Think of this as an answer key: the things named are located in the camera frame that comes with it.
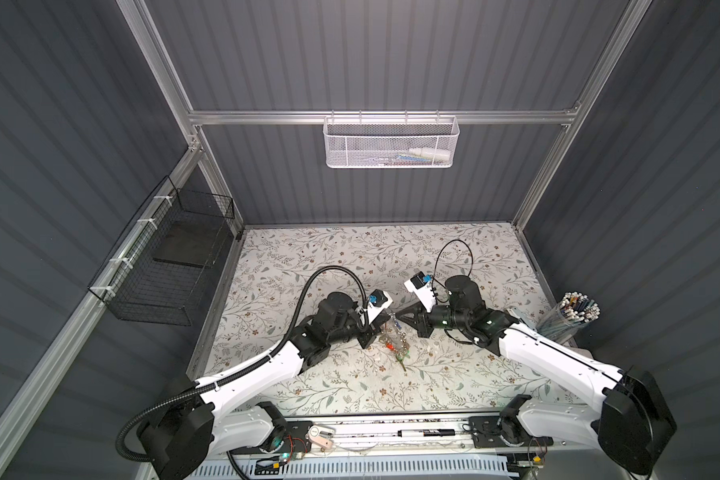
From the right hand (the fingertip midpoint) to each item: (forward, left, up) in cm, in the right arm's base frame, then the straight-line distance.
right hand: (401, 317), depth 77 cm
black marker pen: (-24, -8, -16) cm, 29 cm away
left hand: (0, +3, 0) cm, 3 cm away
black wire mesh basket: (+7, +60, +13) cm, 62 cm away
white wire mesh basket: (+79, -1, +4) cm, 79 cm away
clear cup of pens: (+1, -44, -5) cm, 44 cm away
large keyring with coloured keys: (-2, +1, -10) cm, 10 cm away
